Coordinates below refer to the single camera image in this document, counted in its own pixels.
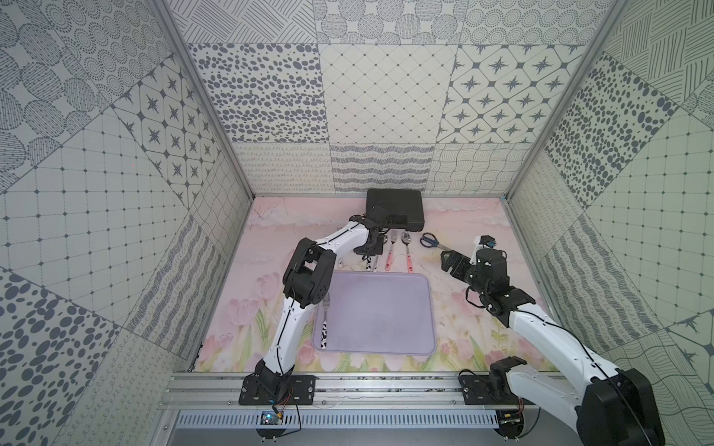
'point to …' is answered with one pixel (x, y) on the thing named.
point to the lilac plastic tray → (378, 313)
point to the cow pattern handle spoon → (368, 262)
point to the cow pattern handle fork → (324, 332)
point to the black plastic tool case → (404, 207)
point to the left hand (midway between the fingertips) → (373, 247)
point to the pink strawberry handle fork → (393, 239)
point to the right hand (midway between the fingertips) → (452, 261)
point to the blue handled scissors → (429, 241)
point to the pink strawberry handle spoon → (406, 239)
